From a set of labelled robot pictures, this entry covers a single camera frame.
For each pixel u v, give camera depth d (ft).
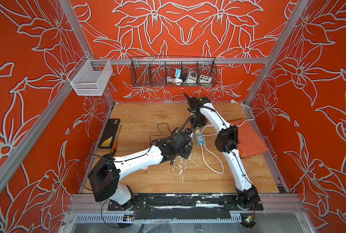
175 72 2.73
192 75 3.00
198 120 2.77
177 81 2.79
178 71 2.73
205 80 3.04
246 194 2.11
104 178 1.37
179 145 1.95
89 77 3.03
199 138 3.11
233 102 3.95
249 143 2.94
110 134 3.35
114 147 3.05
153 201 2.45
